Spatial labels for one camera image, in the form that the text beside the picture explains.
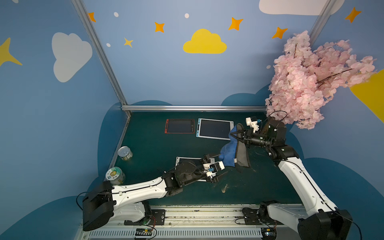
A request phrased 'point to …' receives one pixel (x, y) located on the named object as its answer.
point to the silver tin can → (125, 153)
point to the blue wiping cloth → (235, 151)
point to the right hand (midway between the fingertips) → (232, 133)
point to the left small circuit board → (144, 232)
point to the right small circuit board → (269, 233)
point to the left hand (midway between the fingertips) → (222, 158)
